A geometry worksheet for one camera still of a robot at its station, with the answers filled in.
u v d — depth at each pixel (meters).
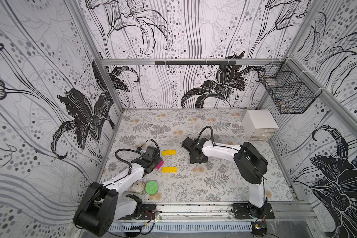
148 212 0.72
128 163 0.59
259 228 0.70
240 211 0.72
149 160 0.67
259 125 0.91
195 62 0.89
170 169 0.89
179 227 0.76
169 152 0.93
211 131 0.70
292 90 0.88
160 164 0.80
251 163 0.48
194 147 0.68
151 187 0.77
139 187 0.78
